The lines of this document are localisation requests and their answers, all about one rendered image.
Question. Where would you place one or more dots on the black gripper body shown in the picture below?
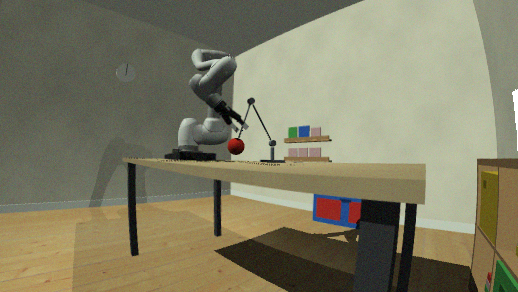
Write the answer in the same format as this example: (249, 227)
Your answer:
(221, 106)

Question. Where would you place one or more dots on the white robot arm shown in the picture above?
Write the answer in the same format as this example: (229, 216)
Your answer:
(213, 132)

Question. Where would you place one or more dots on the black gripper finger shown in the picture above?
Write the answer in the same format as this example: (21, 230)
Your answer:
(229, 122)
(236, 116)

